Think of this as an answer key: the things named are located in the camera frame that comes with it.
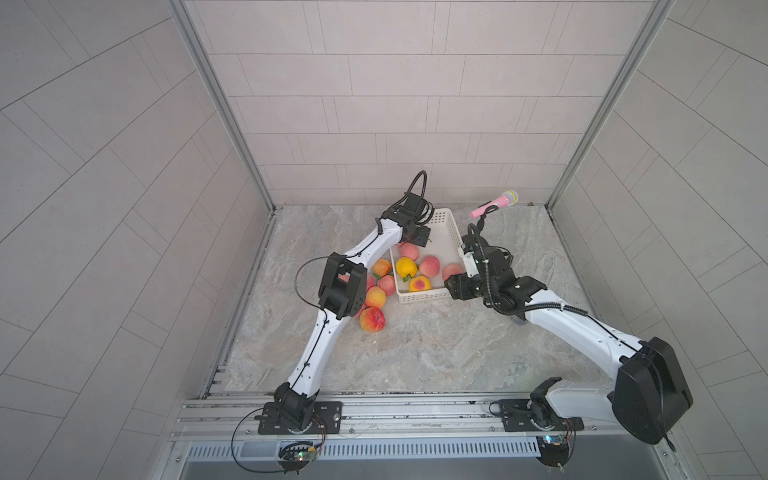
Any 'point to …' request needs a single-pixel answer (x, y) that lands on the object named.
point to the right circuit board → (554, 449)
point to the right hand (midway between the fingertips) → (453, 280)
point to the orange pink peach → (375, 296)
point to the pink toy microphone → (510, 198)
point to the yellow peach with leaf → (419, 283)
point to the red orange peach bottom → (372, 319)
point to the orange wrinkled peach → (382, 267)
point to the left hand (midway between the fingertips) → (422, 232)
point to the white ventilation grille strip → (369, 448)
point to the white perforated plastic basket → (445, 243)
